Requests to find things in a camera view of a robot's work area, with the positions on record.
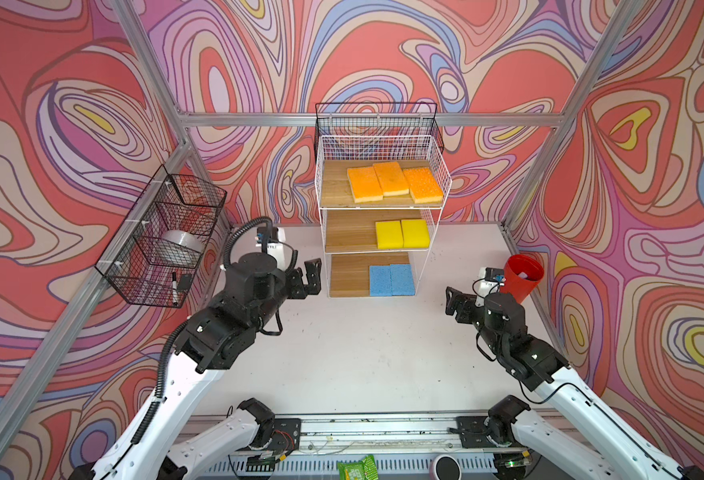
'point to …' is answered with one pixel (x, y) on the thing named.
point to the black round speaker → (447, 467)
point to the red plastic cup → (521, 276)
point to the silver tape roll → (179, 248)
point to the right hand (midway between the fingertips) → (464, 298)
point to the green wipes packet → (359, 470)
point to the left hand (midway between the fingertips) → (304, 265)
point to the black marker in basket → (174, 289)
